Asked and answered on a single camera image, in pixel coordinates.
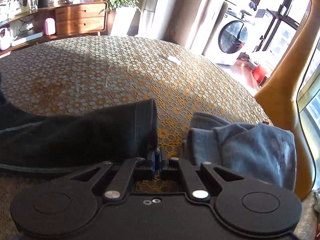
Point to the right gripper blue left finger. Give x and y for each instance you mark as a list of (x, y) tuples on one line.
[(131, 171)]

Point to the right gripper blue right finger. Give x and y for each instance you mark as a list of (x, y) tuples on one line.
[(184, 174)]

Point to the dark grey zip jacket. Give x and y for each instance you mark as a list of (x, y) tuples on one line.
[(33, 143)]

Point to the light blue folded garment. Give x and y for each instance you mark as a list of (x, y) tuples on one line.
[(260, 151)]

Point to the yellow lace tablecloth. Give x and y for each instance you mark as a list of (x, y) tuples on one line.
[(76, 76)]

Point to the mustard yellow chair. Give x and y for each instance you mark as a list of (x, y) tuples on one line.
[(279, 95)]

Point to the white washing machine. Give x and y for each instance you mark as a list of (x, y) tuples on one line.
[(230, 35)]

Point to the wooden sideboard with drawers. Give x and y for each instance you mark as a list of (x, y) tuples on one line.
[(74, 19)]

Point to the pink white small appliance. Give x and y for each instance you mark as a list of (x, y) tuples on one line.
[(49, 26)]

